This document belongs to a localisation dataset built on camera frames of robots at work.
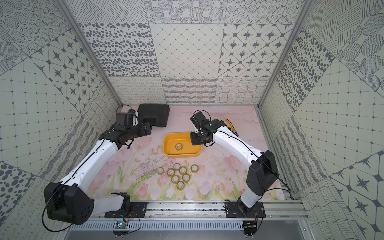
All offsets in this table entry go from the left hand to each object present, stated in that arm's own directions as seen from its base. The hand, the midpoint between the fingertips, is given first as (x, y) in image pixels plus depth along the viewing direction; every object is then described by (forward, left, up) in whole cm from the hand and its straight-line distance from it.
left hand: (142, 125), depth 82 cm
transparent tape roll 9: (-17, -9, -22) cm, 29 cm away
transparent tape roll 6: (-18, -16, -21) cm, 32 cm away
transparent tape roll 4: (-14, -18, -21) cm, 32 cm away
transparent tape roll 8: (-25, -22, -22) cm, 40 cm away
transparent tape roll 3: (-21, -25, -21) cm, 39 cm away
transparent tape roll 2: (-15, -29, -22) cm, 40 cm away
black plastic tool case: (+23, 0, -17) cm, 29 cm away
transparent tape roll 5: (-17, -22, -21) cm, 35 cm away
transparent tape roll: (-2, -19, -20) cm, 28 cm away
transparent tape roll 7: (-22, -19, -21) cm, 36 cm away
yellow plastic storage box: (+3, -13, -19) cm, 23 cm away
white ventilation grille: (-44, -14, -22) cm, 51 cm away
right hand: (-7, -30, -6) cm, 31 cm away
